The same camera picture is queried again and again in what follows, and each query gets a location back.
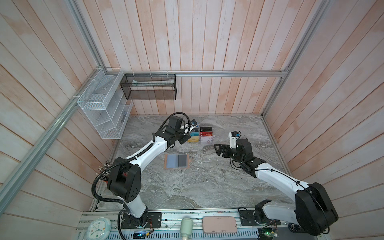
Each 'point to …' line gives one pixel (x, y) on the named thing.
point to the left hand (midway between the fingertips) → (186, 133)
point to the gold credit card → (193, 139)
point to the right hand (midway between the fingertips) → (219, 145)
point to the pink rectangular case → (219, 224)
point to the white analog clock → (99, 229)
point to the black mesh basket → (150, 86)
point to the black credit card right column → (206, 128)
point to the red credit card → (206, 134)
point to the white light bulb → (186, 227)
